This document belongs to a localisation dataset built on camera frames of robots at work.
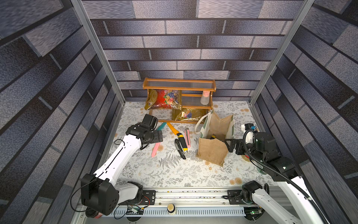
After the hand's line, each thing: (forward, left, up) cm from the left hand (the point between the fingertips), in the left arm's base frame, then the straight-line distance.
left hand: (155, 137), depth 81 cm
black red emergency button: (-37, +25, -8) cm, 45 cm away
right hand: (-6, -41, +8) cm, 43 cm away
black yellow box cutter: (0, -14, -15) cm, 21 cm away
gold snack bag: (+26, -21, -10) cm, 35 cm away
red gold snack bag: (+27, -4, +5) cm, 28 cm away
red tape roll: (-18, -44, +15) cm, 49 cm away
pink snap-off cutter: (+8, -20, -15) cm, 26 cm away
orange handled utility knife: (+9, -15, -15) cm, 23 cm away
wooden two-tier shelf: (+49, -24, -7) cm, 55 cm away
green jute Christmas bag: (+11, -39, -10) cm, 42 cm away
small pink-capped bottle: (+29, -32, +3) cm, 43 cm away
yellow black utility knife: (+9, -38, -15) cm, 42 cm away
